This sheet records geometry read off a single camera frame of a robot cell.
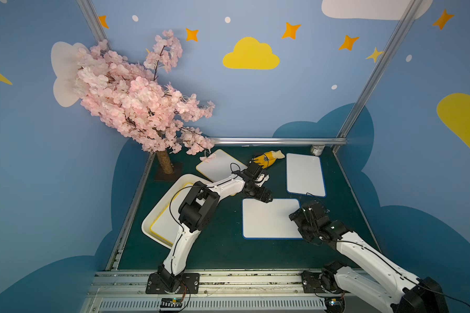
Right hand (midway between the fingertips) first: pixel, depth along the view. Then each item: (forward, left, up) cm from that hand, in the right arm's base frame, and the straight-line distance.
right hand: (295, 218), depth 85 cm
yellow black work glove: (+39, +10, -5) cm, 41 cm away
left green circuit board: (-34, +49, -9) cm, 61 cm away
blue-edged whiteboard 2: (0, +15, -5) cm, 15 cm away
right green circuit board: (-30, -13, -10) cm, 34 cm away
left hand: (+14, +12, -3) cm, 19 cm away
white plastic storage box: (-8, +66, 0) cm, 66 cm away
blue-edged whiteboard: (+31, -11, -9) cm, 34 cm away
